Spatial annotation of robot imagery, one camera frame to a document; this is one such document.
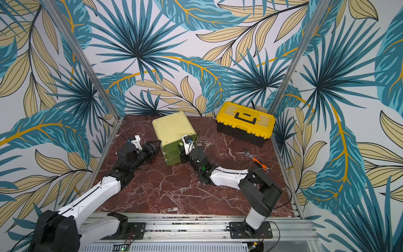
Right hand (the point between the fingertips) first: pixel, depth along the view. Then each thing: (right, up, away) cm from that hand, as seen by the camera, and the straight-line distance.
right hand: (182, 143), depth 83 cm
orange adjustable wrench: (+47, -15, +12) cm, 51 cm away
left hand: (-11, -1, -3) cm, 11 cm away
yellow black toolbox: (+40, +10, +12) cm, 43 cm away
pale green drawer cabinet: (-7, +7, +1) cm, 10 cm away
